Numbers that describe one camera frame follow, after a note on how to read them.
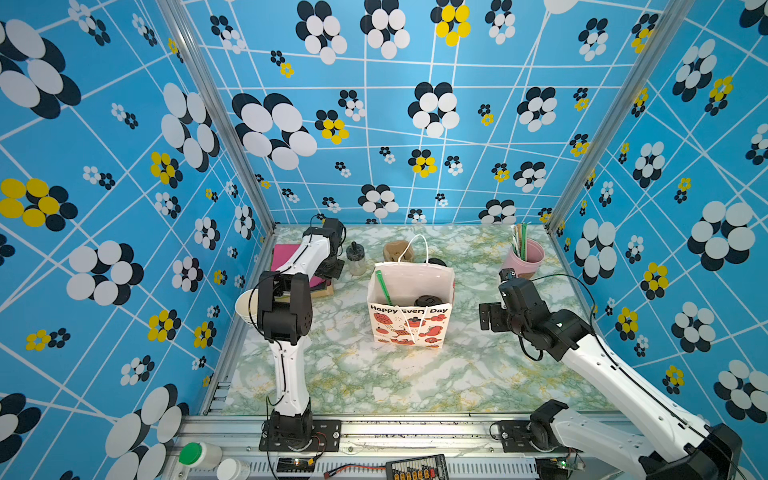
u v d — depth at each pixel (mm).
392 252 1066
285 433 678
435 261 1046
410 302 860
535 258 963
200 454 641
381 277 792
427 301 843
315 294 968
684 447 382
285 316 556
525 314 559
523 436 732
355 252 990
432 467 687
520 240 940
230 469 641
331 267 868
